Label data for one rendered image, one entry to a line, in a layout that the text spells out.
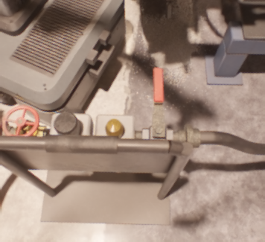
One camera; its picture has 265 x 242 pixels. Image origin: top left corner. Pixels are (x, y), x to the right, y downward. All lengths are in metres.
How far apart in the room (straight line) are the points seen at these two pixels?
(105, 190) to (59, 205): 0.16
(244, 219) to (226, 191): 0.10
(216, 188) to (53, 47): 0.71
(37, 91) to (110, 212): 0.45
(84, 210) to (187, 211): 0.34
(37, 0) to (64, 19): 0.11
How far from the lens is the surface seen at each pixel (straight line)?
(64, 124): 0.61
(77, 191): 1.09
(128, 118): 0.65
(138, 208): 1.06
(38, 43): 1.04
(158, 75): 0.67
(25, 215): 1.12
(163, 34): 1.34
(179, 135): 0.66
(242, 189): 1.14
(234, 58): 1.16
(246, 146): 0.74
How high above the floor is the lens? 1.06
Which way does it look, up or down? 66 degrees down
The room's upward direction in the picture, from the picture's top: straight up
